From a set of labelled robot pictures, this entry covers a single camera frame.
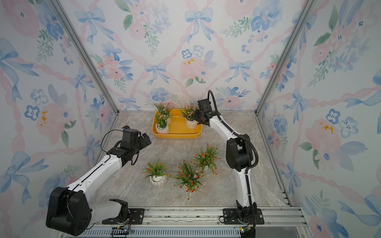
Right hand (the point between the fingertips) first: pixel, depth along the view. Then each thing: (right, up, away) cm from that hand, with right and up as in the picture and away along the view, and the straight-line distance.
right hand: (194, 115), depth 103 cm
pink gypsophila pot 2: (-21, +1, -3) cm, 21 cm away
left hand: (-30, -15, -16) cm, 37 cm away
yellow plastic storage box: (-12, -9, +6) cm, 16 cm away
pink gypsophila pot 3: (-5, +1, -1) cm, 5 cm away
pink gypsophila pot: (-22, -10, -2) cm, 24 cm away
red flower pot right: (+6, -26, -23) cm, 35 cm away
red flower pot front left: (-19, -31, -29) cm, 47 cm away
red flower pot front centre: (-4, -33, -31) cm, 45 cm away
